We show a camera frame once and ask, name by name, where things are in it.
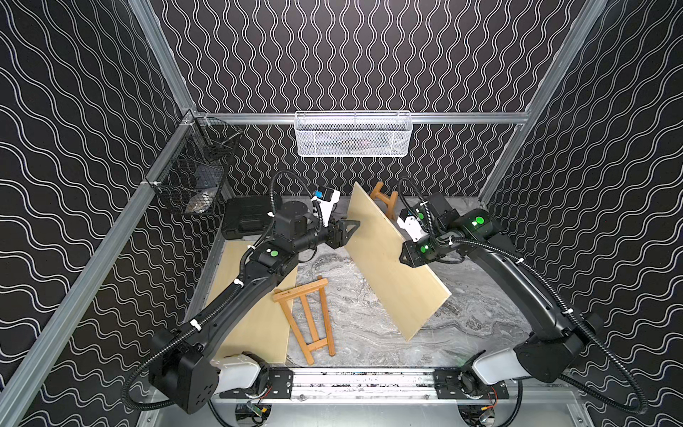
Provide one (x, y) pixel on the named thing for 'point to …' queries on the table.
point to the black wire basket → (189, 173)
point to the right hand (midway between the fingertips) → (405, 255)
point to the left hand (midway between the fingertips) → (352, 214)
